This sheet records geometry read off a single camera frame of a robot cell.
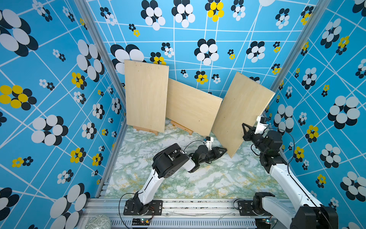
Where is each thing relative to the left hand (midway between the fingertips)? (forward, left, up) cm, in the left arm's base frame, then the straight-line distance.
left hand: (229, 151), depth 85 cm
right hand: (+9, -7, +16) cm, 20 cm away
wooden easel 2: (+18, +26, -3) cm, 32 cm away
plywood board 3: (+17, -6, +24) cm, 30 cm away
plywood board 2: (+28, +22, +8) cm, 37 cm away
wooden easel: (+22, +62, -7) cm, 67 cm away
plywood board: (+32, +51, +21) cm, 64 cm away
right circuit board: (-34, -13, -10) cm, 38 cm away
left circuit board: (-34, +49, -12) cm, 61 cm away
